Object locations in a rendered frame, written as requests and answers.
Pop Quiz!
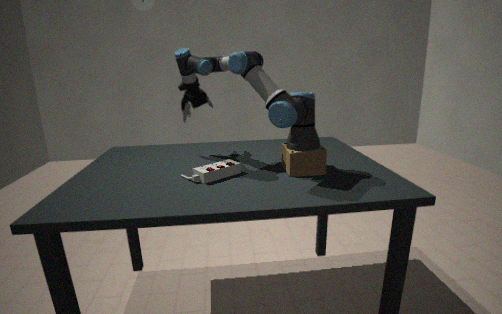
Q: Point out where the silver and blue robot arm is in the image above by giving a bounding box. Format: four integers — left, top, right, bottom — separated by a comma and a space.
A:
175, 48, 320, 151

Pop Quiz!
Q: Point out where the white power strip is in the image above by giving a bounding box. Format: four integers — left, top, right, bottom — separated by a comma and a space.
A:
186, 159, 241, 184

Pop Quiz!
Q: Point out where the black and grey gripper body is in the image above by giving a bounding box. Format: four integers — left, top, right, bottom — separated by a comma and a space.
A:
182, 76, 208, 109

